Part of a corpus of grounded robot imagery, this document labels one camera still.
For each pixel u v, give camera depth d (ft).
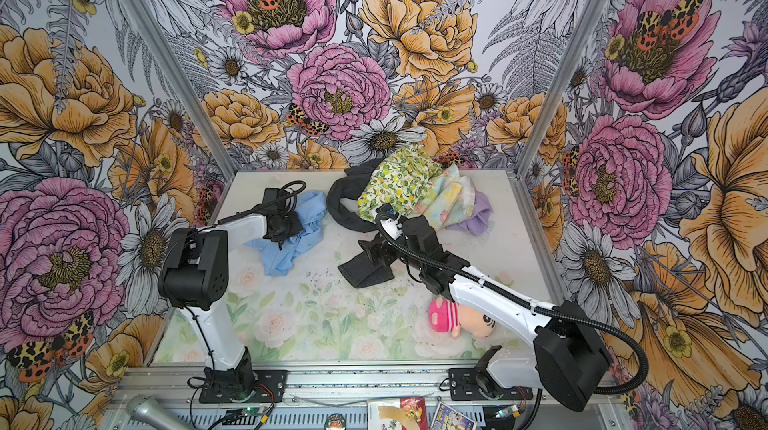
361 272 3.05
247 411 2.34
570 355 1.35
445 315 2.61
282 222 2.72
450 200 3.26
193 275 1.72
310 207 3.41
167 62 2.92
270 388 2.40
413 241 1.98
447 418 2.26
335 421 2.28
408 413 2.21
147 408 2.26
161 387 2.55
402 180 3.48
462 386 2.42
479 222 3.28
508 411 2.34
